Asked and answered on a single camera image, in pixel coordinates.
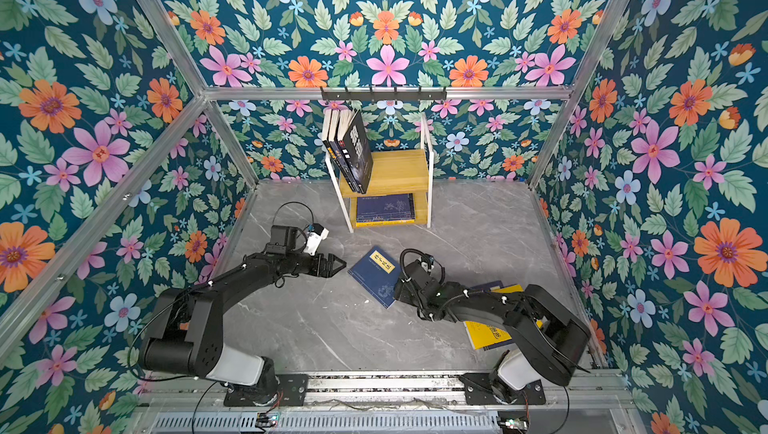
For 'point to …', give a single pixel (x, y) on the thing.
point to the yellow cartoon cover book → (480, 334)
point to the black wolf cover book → (355, 150)
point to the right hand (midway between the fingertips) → (400, 289)
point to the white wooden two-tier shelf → (400, 189)
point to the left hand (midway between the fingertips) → (337, 255)
